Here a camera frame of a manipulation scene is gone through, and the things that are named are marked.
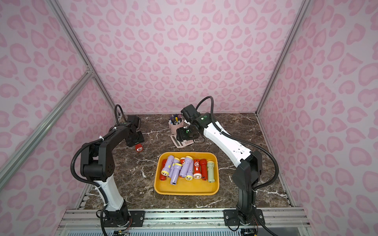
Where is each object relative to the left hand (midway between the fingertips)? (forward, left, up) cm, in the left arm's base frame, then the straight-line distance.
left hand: (140, 140), depth 98 cm
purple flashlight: (-14, -25, -2) cm, 28 cm away
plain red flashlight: (-15, -41, -3) cm, 44 cm away
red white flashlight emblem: (-23, -38, -1) cm, 44 cm away
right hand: (-9, -30, +16) cm, 35 cm away
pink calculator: (-2, -27, -3) cm, 27 cm away
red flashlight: (-24, -18, -2) cm, 30 cm away
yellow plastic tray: (-29, -30, -6) cm, 42 cm away
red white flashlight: (-14, -29, -2) cm, 32 cm away
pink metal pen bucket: (+9, -23, +6) cm, 26 cm away
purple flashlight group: (-24, -33, -2) cm, 41 cm away
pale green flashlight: (-17, -46, -2) cm, 49 cm away
